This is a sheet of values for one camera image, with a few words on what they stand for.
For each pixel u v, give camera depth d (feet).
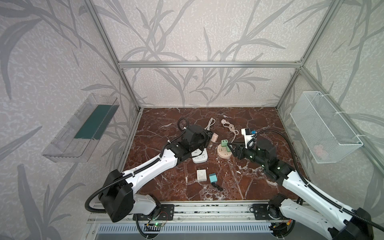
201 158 2.97
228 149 2.37
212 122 3.61
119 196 1.30
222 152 3.06
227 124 3.55
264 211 2.41
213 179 2.71
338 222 1.32
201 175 2.75
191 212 2.47
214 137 2.46
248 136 2.15
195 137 1.89
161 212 2.40
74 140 2.09
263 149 1.80
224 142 3.04
